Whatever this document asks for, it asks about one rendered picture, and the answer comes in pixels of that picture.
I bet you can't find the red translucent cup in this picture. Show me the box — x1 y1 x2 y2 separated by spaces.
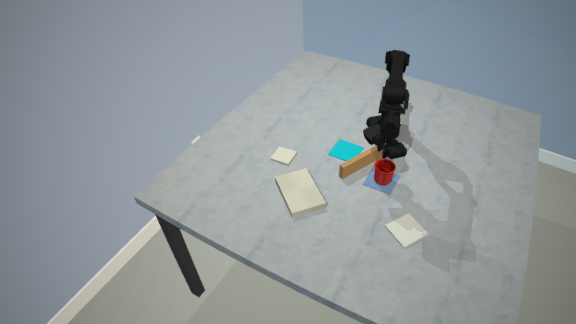
374 159 396 186

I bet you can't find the off-white flat square tile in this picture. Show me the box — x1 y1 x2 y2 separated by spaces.
385 213 428 249

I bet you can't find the beige flat rectangular block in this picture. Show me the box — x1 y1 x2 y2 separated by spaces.
275 168 326 218

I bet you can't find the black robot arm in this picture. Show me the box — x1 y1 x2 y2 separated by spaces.
363 50 410 145

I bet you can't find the small beige flat square tile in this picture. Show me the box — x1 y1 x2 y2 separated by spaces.
270 147 297 166

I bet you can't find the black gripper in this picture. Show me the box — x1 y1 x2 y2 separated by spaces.
366 115 408 159

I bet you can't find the brown wooden plank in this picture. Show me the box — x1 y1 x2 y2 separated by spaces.
339 145 383 179

